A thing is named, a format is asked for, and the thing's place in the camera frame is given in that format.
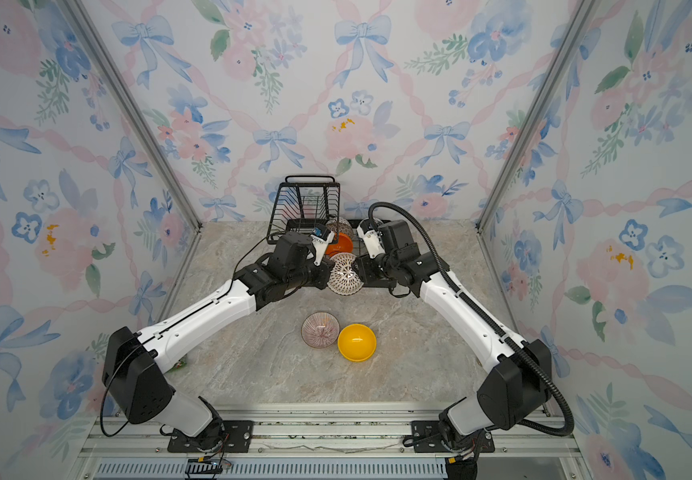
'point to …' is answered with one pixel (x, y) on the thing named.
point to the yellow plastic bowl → (357, 342)
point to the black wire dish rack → (305, 201)
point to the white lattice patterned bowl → (343, 279)
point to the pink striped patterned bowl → (320, 329)
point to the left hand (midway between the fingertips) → (334, 260)
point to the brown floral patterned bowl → (340, 225)
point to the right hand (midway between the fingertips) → (359, 260)
